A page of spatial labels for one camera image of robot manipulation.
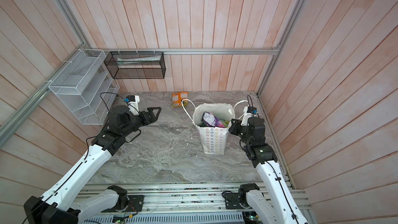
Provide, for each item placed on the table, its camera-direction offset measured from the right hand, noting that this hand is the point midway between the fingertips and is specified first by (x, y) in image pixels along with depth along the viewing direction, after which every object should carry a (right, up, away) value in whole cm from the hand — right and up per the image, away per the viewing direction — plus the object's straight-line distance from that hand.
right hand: (231, 118), depth 76 cm
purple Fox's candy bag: (-11, -1, +2) cm, 12 cm away
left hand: (-37, +3, -2) cm, 37 cm away
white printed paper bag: (-9, -11, +1) cm, 14 cm away
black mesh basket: (-59, +35, +29) cm, 75 cm away
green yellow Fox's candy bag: (-2, -3, +7) cm, 8 cm away
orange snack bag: (-32, +13, +39) cm, 52 cm away
